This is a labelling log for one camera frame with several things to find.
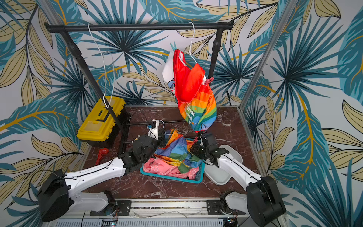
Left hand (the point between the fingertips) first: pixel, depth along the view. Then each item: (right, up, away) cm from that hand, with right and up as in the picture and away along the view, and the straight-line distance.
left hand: (165, 130), depth 75 cm
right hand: (+14, -12, +10) cm, 21 cm away
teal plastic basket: (+17, -26, -2) cm, 31 cm away
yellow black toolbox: (-40, 0, +9) cm, 41 cm away
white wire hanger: (-40, +38, +26) cm, 61 cm away
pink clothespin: (+17, -6, +6) cm, 19 cm away
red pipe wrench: (-44, -15, +17) cm, 49 cm away
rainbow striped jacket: (+7, -11, -2) cm, 13 cm away
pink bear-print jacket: (-7, -17, -4) cm, 19 cm away
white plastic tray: (+30, -27, +9) cm, 41 cm away
